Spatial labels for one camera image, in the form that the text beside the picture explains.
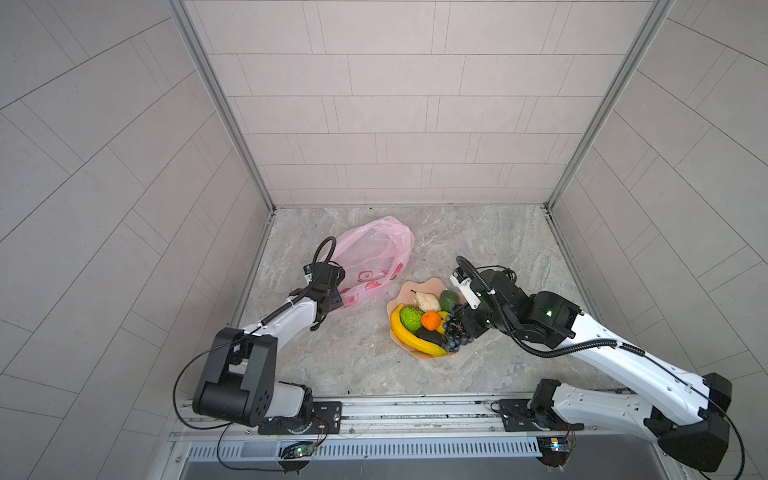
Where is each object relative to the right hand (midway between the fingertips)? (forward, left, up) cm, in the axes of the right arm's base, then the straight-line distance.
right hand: (456, 316), depth 71 cm
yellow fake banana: (-1, +11, -10) cm, 15 cm away
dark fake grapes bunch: (-5, +1, 0) cm, 5 cm away
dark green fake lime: (+9, 0, -9) cm, 13 cm away
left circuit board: (-22, +39, -13) cm, 47 cm away
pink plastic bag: (+32, +22, -15) cm, 41 cm away
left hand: (+17, +33, -14) cm, 39 cm away
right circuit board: (-26, -20, -18) cm, 38 cm away
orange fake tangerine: (+3, +5, -8) cm, 10 cm away
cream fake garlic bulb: (+9, +5, -10) cm, 15 cm away
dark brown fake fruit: (0, +5, -13) cm, 13 cm away
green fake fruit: (+5, +10, -9) cm, 15 cm away
